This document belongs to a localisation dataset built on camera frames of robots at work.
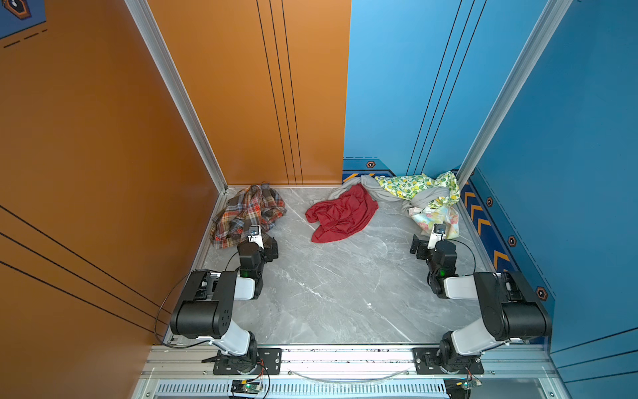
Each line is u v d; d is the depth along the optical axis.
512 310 0.45
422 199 1.05
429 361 0.73
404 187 1.12
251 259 0.71
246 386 0.71
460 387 0.70
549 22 0.71
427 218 0.96
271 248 0.86
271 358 0.74
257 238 0.81
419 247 0.85
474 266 0.92
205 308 0.45
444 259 0.71
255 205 0.97
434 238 0.81
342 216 1.03
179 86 0.86
